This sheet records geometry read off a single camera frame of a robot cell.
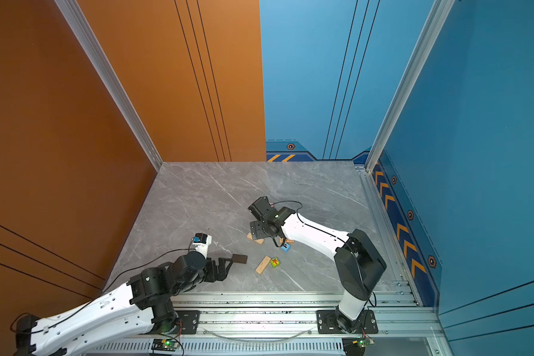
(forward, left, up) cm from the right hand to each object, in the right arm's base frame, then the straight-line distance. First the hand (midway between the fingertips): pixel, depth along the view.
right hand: (262, 229), depth 87 cm
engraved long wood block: (-11, 0, -7) cm, 13 cm away
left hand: (-14, +12, +3) cm, 19 cm away
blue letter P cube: (-4, -10, -7) cm, 13 cm away
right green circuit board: (-37, -31, -11) cm, 49 cm away
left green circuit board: (-36, +31, -10) cm, 49 cm away
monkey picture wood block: (-16, -9, +22) cm, 29 cm away
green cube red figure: (-10, -5, -7) cm, 14 cm away
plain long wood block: (-1, +2, -7) cm, 8 cm away
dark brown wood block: (-9, +9, -8) cm, 15 cm away
